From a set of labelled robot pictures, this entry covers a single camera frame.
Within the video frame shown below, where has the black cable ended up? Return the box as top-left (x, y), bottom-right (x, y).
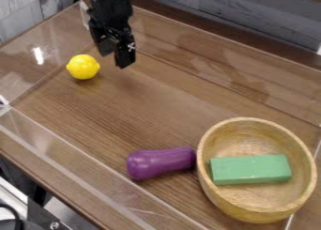
top-left (0, 202), bottom-right (24, 230)

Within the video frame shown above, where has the purple toy eggplant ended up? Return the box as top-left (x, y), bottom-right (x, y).
top-left (127, 147), bottom-right (197, 180)

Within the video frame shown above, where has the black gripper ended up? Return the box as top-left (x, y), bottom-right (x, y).
top-left (89, 0), bottom-right (135, 69)

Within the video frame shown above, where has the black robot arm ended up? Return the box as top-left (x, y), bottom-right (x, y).
top-left (87, 0), bottom-right (135, 69)

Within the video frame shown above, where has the clear acrylic front wall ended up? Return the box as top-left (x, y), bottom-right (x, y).
top-left (0, 102), bottom-right (208, 230)

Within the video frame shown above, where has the black metal bracket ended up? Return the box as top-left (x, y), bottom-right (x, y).
top-left (24, 205), bottom-right (71, 230)

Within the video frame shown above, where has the green rectangular block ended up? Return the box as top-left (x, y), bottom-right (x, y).
top-left (210, 155), bottom-right (292, 185)

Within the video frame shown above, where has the yellow toy lemon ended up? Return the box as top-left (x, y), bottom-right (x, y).
top-left (67, 54), bottom-right (101, 80)

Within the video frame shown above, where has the brown wooden bowl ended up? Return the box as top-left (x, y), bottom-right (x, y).
top-left (197, 117), bottom-right (317, 223)

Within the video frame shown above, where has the clear acrylic corner bracket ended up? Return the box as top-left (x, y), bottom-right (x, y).
top-left (79, 0), bottom-right (91, 31)

